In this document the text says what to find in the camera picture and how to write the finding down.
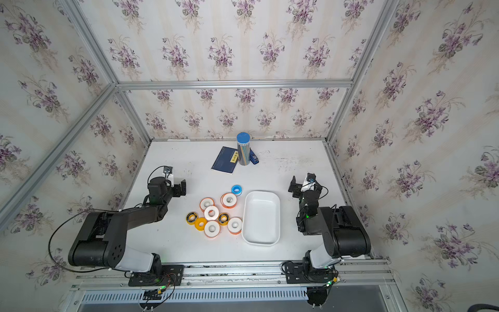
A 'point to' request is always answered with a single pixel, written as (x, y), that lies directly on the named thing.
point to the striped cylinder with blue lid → (243, 139)
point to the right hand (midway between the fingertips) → (307, 178)
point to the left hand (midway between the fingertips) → (176, 180)
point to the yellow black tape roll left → (190, 218)
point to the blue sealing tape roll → (236, 190)
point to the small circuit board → (153, 294)
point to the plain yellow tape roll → (200, 223)
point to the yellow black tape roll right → (223, 219)
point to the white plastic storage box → (261, 218)
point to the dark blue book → (227, 160)
